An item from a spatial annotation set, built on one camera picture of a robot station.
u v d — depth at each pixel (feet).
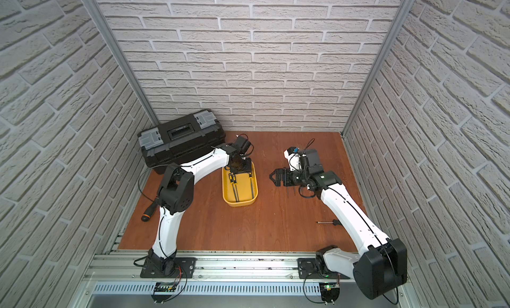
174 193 1.80
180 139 3.06
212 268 2.49
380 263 1.24
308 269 2.43
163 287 2.38
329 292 2.28
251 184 3.18
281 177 2.27
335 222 2.78
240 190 3.09
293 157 2.21
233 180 3.20
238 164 2.70
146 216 2.78
